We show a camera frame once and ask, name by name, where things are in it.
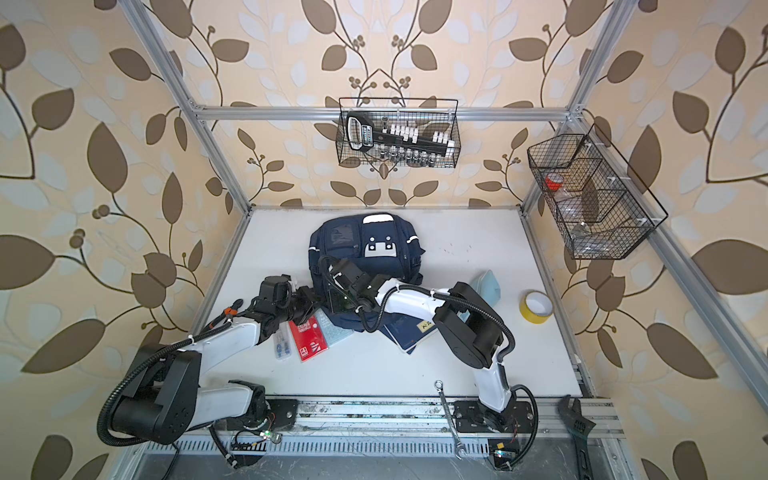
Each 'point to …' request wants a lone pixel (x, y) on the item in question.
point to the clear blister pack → (283, 346)
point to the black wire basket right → (600, 205)
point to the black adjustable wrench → (580, 426)
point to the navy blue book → (405, 329)
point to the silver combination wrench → (459, 448)
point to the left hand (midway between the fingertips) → (322, 294)
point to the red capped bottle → (554, 181)
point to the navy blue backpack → (386, 244)
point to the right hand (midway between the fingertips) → (329, 303)
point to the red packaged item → (309, 337)
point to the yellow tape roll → (528, 314)
